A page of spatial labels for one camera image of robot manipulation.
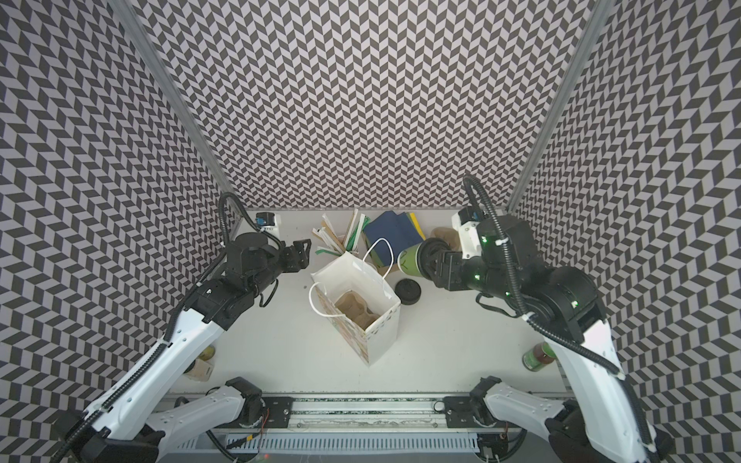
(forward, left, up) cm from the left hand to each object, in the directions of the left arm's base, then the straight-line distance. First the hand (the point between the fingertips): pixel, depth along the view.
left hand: (298, 245), depth 72 cm
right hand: (-13, -33, +9) cm, 37 cm away
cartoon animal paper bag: (-1, -11, -11) cm, 16 cm away
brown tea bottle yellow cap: (-21, -62, -21) cm, 69 cm away
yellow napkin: (+28, -34, -23) cm, 50 cm away
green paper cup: (-9, -27, +6) cm, 29 cm away
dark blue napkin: (+22, -26, -19) cm, 39 cm away
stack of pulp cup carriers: (+22, -46, -23) cm, 55 cm away
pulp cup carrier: (-5, -12, -26) cm, 29 cm away
